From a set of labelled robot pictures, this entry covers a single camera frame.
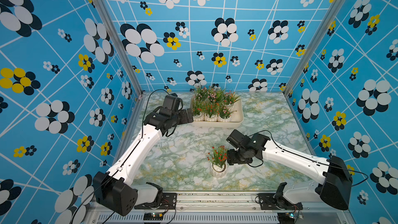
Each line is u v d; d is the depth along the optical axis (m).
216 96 0.98
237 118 1.06
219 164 0.76
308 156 0.46
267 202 0.72
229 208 0.72
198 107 0.89
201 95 0.99
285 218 0.70
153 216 0.72
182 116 0.69
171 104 0.57
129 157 0.43
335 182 0.39
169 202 0.73
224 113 0.91
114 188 0.38
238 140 0.61
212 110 0.91
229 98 1.00
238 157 0.67
